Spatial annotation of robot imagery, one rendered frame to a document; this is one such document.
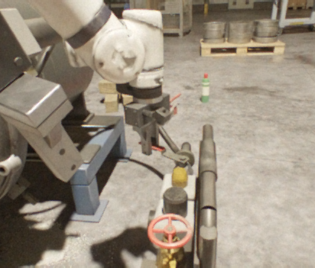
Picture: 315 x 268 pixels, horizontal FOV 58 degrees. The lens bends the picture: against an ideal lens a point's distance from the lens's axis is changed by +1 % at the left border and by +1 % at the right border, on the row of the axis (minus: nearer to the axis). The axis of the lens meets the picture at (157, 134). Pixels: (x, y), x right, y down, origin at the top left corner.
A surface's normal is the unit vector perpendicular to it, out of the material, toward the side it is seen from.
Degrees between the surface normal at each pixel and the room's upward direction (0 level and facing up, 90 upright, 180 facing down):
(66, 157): 97
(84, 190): 90
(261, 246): 0
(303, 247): 0
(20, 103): 25
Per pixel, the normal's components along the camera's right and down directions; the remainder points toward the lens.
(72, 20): 0.08, 0.66
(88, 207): -0.15, 0.44
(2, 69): 0.85, 0.30
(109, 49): 0.42, 0.47
